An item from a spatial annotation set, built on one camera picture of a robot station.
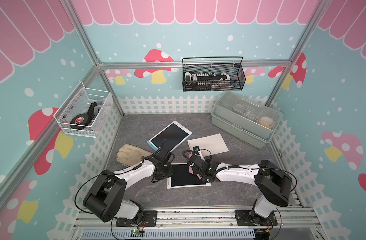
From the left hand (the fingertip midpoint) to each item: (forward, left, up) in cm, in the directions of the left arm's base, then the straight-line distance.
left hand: (169, 177), depth 88 cm
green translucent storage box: (+31, -46, +19) cm, 58 cm away
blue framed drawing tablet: (+33, 0, -2) cm, 33 cm away
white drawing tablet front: (+24, -25, -3) cm, 35 cm away
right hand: (+8, -16, +4) cm, 18 cm away
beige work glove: (+14, +27, 0) cm, 30 cm away
